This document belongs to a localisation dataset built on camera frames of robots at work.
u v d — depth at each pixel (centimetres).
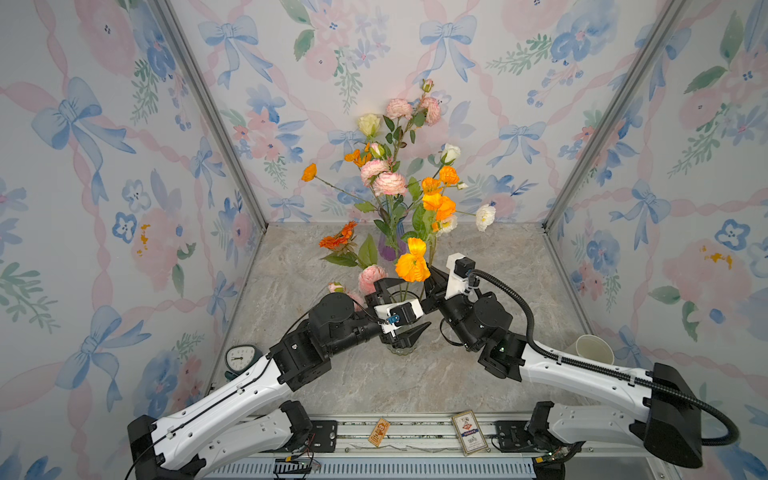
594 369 46
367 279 66
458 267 56
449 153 82
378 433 74
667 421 39
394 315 48
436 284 62
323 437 75
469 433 74
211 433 42
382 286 55
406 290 75
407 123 88
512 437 73
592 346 80
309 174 82
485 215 66
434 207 55
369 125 88
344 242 62
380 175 65
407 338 54
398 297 76
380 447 73
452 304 60
